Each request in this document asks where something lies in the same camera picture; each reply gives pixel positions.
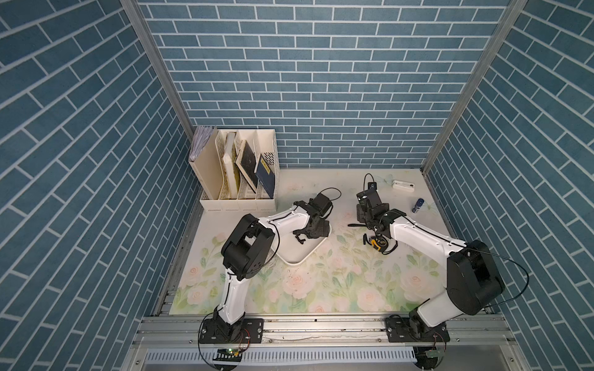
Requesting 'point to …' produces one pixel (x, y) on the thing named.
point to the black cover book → (246, 163)
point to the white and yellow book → (231, 160)
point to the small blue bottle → (420, 202)
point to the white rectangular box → (404, 186)
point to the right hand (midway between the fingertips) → (372, 208)
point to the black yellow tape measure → (379, 243)
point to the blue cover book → (265, 175)
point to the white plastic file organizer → (263, 141)
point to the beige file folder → (206, 160)
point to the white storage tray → (285, 246)
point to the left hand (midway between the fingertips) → (320, 232)
